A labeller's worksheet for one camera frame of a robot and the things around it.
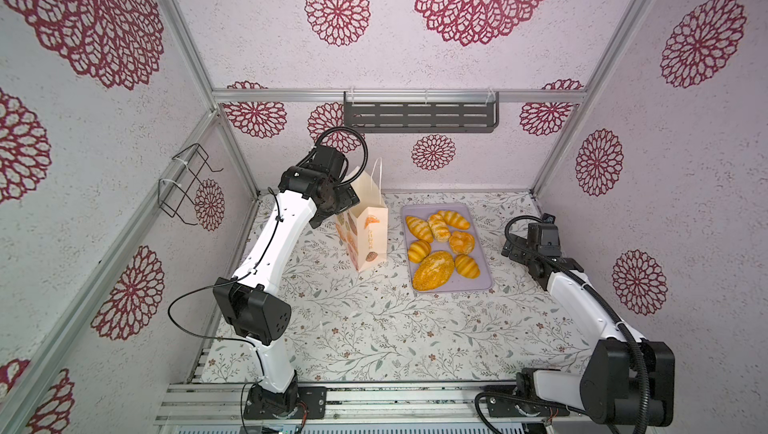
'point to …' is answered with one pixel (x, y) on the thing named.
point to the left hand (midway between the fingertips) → (339, 212)
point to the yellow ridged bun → (418, 250)
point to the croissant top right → (455, 219)
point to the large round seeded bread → (434, 269)
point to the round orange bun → (461, 243)
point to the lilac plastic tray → (457, 282)
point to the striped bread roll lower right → (467, 266)
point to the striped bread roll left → (421, 229)
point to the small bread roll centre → (439, 227)
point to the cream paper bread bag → (363, 229)
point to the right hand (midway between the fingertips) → (527, 242)
